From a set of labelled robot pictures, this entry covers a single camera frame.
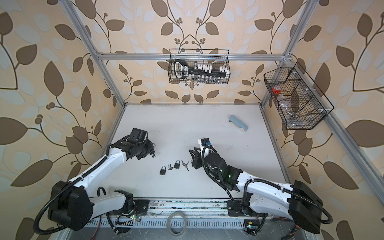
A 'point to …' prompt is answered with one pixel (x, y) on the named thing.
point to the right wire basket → (301, 104)
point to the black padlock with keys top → (163, 170)
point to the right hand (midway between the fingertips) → (192, 151)
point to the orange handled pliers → (296, 227)
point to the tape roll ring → (174, 213)
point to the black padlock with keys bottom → (177, 164)
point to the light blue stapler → (238, 123)
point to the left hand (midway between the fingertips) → (154, 146)
